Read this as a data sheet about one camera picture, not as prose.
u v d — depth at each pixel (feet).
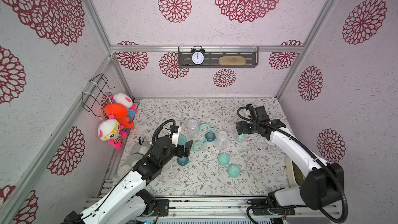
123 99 3.04
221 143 3.11
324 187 1.35
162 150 1.82
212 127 3.37
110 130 2.62
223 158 2.82
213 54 3.13
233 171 2.67
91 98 2.47
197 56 2.94
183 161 2.87
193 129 3.37
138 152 2.68
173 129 2.07
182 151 2.21
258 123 2.08
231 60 2.95
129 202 1.94
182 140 3.08
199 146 3.11
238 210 2.49
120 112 2.87
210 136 3.21
